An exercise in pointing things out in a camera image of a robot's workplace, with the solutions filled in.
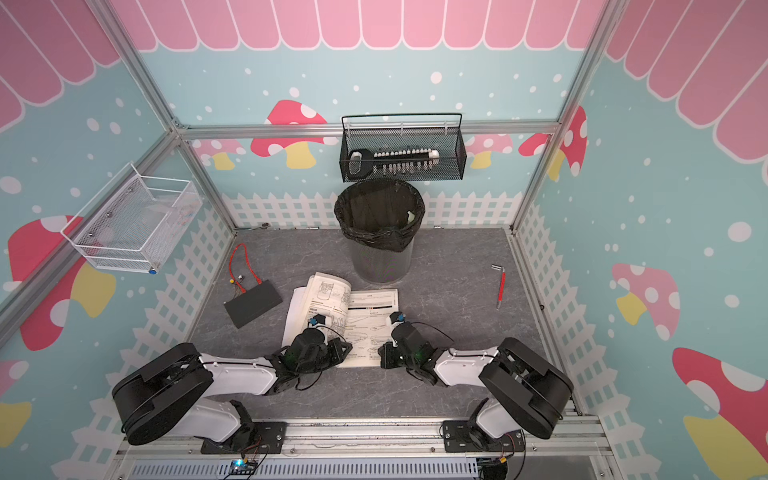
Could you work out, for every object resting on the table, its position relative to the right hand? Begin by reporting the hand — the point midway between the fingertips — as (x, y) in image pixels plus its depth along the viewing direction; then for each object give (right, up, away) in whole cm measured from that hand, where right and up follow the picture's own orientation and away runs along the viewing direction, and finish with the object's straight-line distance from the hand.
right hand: (378, 352), depth 87 cm
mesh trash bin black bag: (-1, +42, +18) cm, 46 cm away
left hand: (-7, 0, 0) cm, 7 cm away
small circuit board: (-32, -24, -14) cm, 43 cm away
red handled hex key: (+42, +16, +17) cm, 48 cm away
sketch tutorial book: (-6, +9, +8) cm, 13 cm away
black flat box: (-42, +12, +10) cm, 45 cm away
